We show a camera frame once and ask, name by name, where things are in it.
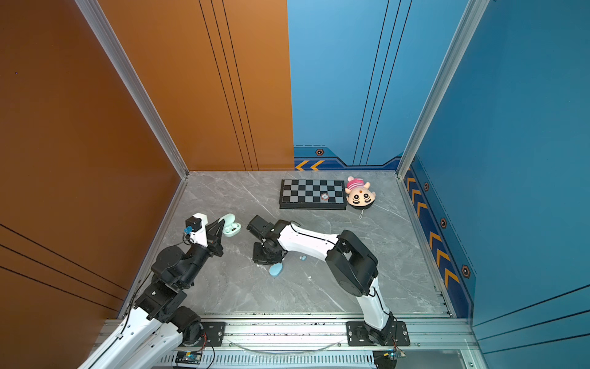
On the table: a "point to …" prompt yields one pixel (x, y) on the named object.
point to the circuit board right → (392, 354)
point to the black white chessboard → (306, 194)
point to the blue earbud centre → (303, 257)
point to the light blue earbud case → (276, 269)
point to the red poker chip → (324, 197)
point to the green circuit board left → (186, 357)
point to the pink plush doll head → (358, 194)
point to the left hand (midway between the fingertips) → (222, 219)
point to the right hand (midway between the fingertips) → (255, 264)
